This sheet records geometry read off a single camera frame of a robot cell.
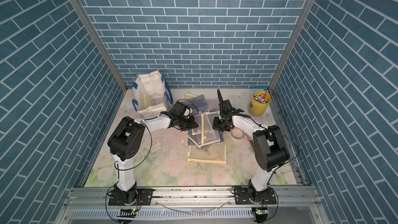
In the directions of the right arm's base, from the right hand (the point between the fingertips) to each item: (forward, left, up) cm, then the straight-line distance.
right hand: (214, 127), depth 93 cm
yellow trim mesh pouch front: (-13, -1, -6) cm, 15 cm away
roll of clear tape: (+1, -14, -6) cm, 16 cm away
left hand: (+1, +8, -1) cm, 8 cm away
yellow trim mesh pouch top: (0, +3, -1) cm, 3 cm away
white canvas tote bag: (+24, +47, -1) cm, 53 cm away
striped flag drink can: (-5, -22, -2) cm, 22 cm away
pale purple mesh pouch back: (+21, +2, -4) cm, 21 cm away
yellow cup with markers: (+16, -27, +7) cm, 32 cm away
